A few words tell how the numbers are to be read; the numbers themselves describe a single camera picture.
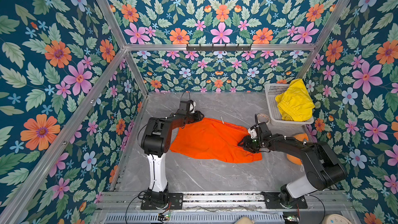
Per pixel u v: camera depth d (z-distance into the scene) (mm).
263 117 1065
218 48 916
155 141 553
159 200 663
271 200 733
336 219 670
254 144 799
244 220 654
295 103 989
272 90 1149
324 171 448
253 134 854
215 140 949
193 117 927
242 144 862
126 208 716
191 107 914
